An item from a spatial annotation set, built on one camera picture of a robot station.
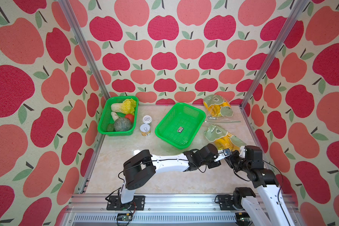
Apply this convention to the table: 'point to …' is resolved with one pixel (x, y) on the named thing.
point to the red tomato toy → (130, 117)
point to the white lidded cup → (147, 119)
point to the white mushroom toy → (114, 116)
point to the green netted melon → (122, 124)
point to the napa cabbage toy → (127, 107)
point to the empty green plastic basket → (180, 125)
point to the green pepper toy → (110, 127)
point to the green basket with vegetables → (118, 116)
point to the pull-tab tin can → (145, 129)
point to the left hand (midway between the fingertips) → (222, 159)
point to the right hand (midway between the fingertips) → (223, 157)
